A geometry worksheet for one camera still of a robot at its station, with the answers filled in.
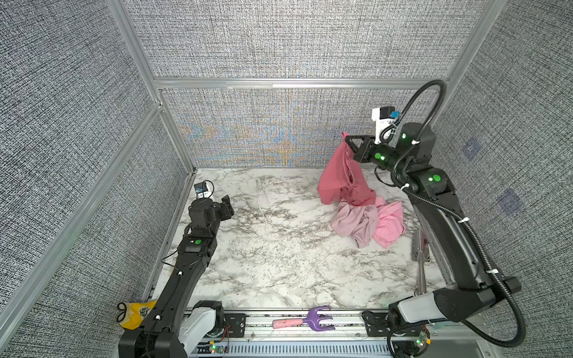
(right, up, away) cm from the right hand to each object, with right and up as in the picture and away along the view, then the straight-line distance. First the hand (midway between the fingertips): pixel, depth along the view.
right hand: (347, 136), depth 65 cm
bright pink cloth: (+27, -31, +30) cm, 51 cm away
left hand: (-41, -19, +15) cm, 48 cm away
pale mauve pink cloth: (+11, -29, +25) cm, 40 cm away
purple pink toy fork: (-9, -59, +8) cm, 60 cm away
